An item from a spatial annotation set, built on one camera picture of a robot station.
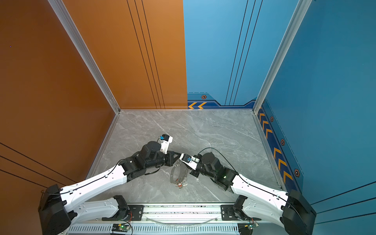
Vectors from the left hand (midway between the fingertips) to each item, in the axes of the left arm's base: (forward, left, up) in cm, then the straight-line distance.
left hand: (182, 154), depth 74 cm
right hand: (-1, -1, -3) cm, 3 cm away
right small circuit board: (-28, -34, -18) cm, 48 cm away
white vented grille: (-29, +11, -20) cm, 37 cm away
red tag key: (-9, +2, -20) cm, 22 cm away
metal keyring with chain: (-5, +2, -14) cm, 15 cm away
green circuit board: (-29, +31, -21) cm, 47 cm away
